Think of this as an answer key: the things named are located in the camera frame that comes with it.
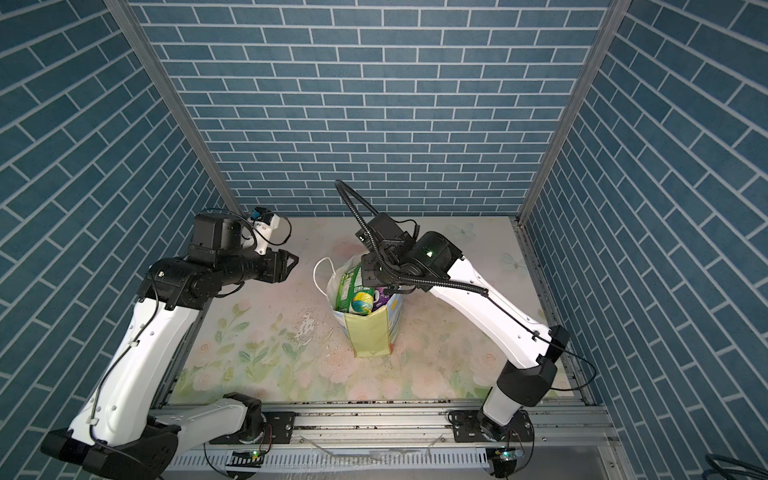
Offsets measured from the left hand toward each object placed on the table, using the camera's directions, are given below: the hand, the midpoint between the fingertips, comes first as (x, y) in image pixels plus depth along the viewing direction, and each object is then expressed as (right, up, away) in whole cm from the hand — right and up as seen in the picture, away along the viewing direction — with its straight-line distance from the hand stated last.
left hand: (289, 256), depth 68 cm
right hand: (+17, -3, -1) cm, 18 cm away
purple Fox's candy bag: (+21, -10, +3) cm, 23 cm away
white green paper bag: (+18, -21, +8) cm, 29 cm away
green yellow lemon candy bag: (+14, -10, +5) cm, 18 cm away
